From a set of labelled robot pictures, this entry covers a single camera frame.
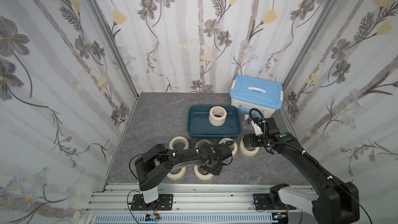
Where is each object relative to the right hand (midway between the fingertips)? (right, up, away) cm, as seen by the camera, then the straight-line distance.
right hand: (255, 137), depth 83 cm
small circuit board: (-51, -35, -13) cm, 63 cm away
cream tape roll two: (-18, +11, +21) cm, 30 cm away
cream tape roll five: (-2, -10, +5) cm, 11 cm away
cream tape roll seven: (-29, -20, -4) cm, 35 cm away
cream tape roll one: (-43, -3, +10) cm, 45 cm away
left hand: (-21, -18, -2) cm, 28 cm away
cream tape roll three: (-29, -4, +10) cm, 31 cm away
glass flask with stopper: (+1, +5, +20) cm, 20 cm away
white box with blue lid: (+1, +26, +15) cm, 30 cm away
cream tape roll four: (-9, -6, +7) cm, 13 cm away
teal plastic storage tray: (-31, +4, +20) cm, 37 cm away
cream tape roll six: (-42, -20, -3) cm, 47 cm away
